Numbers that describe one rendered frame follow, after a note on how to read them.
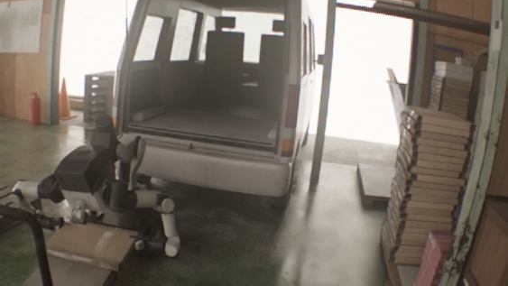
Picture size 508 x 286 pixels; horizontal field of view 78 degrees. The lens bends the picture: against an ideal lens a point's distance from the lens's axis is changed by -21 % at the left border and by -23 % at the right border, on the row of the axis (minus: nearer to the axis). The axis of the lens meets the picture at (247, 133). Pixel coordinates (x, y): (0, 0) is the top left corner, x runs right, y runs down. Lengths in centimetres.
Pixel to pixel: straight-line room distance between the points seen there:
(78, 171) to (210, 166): 121
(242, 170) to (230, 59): 218
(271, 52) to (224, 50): 56
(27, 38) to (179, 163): 439
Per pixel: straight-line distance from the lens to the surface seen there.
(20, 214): 133
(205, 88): 476
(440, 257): 198
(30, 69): 657
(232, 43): 467
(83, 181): 191
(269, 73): 460
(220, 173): 279
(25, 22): 668
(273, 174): 273
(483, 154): 146
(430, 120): 227
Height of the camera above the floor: 131
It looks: 13 degrees down
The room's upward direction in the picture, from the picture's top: 5 degrees clockwise
